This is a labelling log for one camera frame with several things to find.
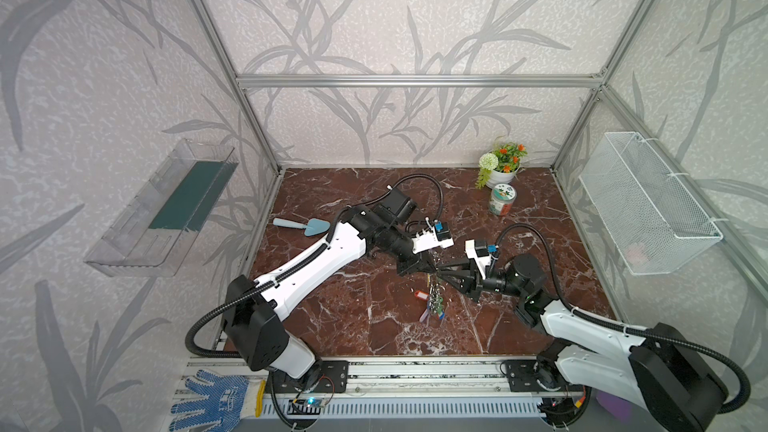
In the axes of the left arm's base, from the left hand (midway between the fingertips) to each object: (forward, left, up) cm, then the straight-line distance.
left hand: (435, 260), depth 71 cm
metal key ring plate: (-7, -1, -12) cm, 14 cm away
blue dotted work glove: (-27, +49, -20) cm, 59 cm away
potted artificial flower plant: (+41, -26, -10) cm, 50 cm away
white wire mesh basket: (+3, -46, +13) cm, 48 cm away
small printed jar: (+31, -27, -14) cm, 43 cm away
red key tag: (-1, +2, -20) cm, 20 cm away
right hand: (0, -1, -1) cm, 2 cm away
